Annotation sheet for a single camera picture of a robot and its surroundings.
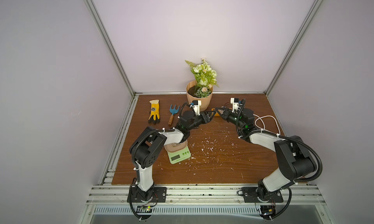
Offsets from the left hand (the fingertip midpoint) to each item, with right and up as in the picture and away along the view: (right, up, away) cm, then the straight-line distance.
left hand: (216, 113), depth 82 cm
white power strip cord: (+38, -10, +18) cm, 43 cm away
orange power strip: (0, -1, +2) cm, 2 cm away
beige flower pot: (-4, +7, +21) cm, 23 cm away
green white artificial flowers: (-6, +23, +9) cm, 25 cm away
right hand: (0, +3, 0) cm, 3 cm away
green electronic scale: (-24, -27, +3) cm, 36 cm away
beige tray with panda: (-24, -21, +6) cm, 32 cm away
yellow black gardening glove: (-41, -4, +21) cm, 47 cm away
